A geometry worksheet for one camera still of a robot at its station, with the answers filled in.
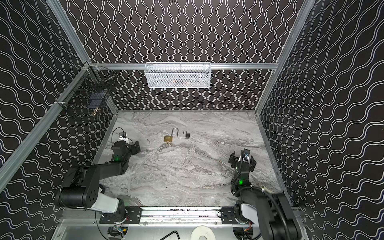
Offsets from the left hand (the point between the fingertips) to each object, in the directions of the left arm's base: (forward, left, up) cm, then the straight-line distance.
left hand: (134, 142), depth 94 cm
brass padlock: (+9, -19, -7) cm, 22 cm away
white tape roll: (-43, -43, -9) cm, 61 cm away
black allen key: (-44, -28, -9) cm, 53 cm away
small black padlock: (+13, -32, -8) cm, 35 cm away
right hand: (-6, -68, -1) cm, 68 cm away
